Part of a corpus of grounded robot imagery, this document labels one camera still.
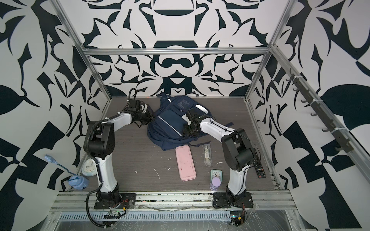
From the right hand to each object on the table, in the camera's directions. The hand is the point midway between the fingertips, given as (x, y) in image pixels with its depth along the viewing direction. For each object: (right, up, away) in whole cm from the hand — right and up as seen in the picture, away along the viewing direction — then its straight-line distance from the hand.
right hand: (183, 130), depth 93 cm
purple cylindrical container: (+16, -23, -22) cm, 36 cm away
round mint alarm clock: (-53, -20, -11) cm, 58 cm away
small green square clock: (+19, -22, -12) cm, 31 cm away
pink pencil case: (+1, -18, -8) cm, 19 cm away
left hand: (-19, +10, +8) cm, 23 cm away
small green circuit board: (+27, -40, -22) cm, 53 cm away
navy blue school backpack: (-12, 0, 0) cm, 12 cm away
